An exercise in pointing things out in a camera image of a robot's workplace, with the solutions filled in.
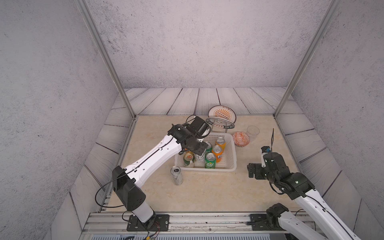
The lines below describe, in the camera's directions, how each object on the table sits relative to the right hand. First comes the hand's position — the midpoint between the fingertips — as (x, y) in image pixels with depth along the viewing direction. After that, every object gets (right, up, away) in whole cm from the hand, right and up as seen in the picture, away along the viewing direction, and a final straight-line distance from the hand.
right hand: (257, 166), depth 75 cm
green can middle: (-23, +7, +14) cm, 27 cm away
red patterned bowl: (0, +11, +29) cm, 31 cm away
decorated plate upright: (-13, +30, +26) cm, 42 cm away
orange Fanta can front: (-19, +6, +11) cm, 23 cm away
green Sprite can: (-23, +1, +9) cm, 25 cm away
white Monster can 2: (-40, -7, +2) cm, 41 cm away
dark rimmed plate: (-15, +22, +23) cm, 35 cm away
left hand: (-27, +9, 0) cm, 29 cm away
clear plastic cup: (+9, +16, +30) cm, 35 cm away
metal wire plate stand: (-6, +24, +27) cm, 36 cm away
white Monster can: (-29, +1, +7) cm, 30 cm away
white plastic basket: (-11, -2, +18) cm, 21 cm away
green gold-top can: (-35, +3, +9) cm, 36 cm away
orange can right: (-16, +11, +16) cm, 25 cm away
